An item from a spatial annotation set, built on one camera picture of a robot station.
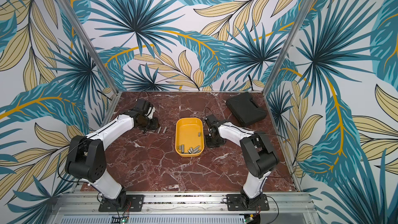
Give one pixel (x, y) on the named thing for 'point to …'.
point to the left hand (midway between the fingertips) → (156, 127)
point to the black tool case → (245, 109)
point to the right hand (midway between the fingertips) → (210, 145)
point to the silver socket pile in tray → (191, 151)
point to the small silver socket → (164, 129)
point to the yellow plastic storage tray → (189, 140)
